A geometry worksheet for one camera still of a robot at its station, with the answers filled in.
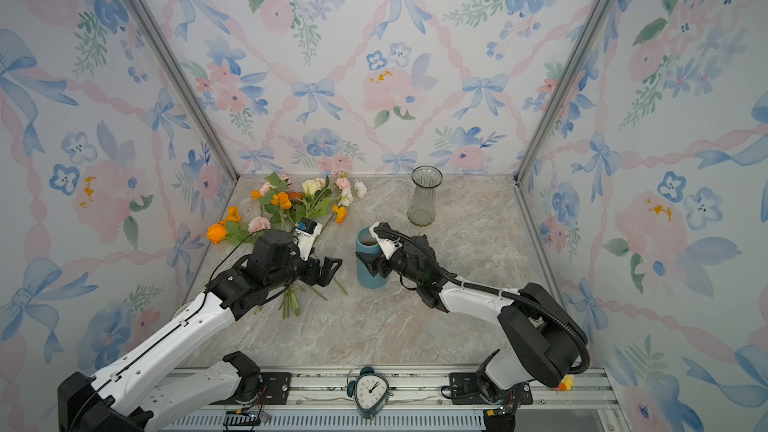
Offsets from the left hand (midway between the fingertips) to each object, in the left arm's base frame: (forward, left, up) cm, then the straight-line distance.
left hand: (327, 253), depth 76 cm
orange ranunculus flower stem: (+19, +37, -16) cm, 45 cm away
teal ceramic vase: (+3, -10, +1) cm, 10 cm away
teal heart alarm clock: (-28, -11, -16) cm, 34 cm away
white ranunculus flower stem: (+37, -5, -16) cm, 41 cm away
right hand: (+6, -10, -3) cm, 12 cm away
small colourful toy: (-25, -60, -19) cm, 68 cm away
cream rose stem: (+34, +10, -13) cm, 38 cm away
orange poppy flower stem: (+26, +1, -18) cm, 31 cm away
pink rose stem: (+20, +29, -15) cm, 38 cm away
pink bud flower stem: (+38, +2, -14) cm, 41 cm away
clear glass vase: (+31, -28, -21) cm, 47 cm away
